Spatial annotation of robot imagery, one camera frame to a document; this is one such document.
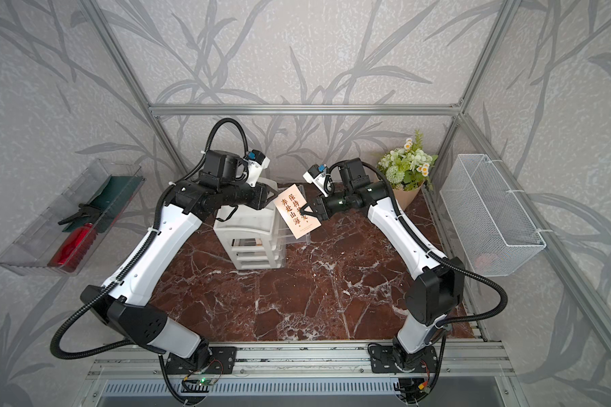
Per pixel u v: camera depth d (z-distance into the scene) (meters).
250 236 0.75
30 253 0.58
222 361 0.73
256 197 0.63
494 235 0.61
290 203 0.74
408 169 0.84
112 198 0.67
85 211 0.66
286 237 0.91
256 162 0.62
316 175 0.67
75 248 0.58
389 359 0.72
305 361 0.75
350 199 0.59
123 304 0.40
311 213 0.72
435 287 0.43
